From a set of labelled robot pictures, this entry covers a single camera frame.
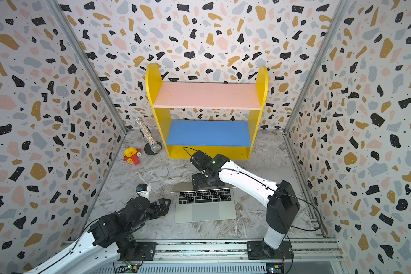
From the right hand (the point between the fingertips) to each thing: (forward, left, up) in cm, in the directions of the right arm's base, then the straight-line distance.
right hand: (202, 186), depth 80 cm
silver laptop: (-3, +1, -14) cm, 14 cm away
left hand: (-8, +16, -2) cm, 18 cm away
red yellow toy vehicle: (+24, +46, -8) cm, 53 cm away
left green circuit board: (-31, +30, -14) cm, 46 cm away
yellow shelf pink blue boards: (+56, -7, -5) cm, 56 cm away
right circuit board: (-29, -32, -16) cm, 46 cm away
